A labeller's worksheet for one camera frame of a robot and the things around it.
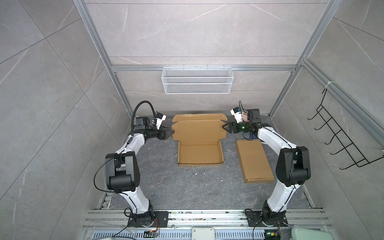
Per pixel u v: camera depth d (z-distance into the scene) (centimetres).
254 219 73
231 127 82
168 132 82
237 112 82
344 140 66
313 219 76
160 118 80
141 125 73
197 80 101
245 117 79
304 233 68
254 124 74
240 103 114
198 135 94
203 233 69
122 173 48
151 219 67
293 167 49
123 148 52
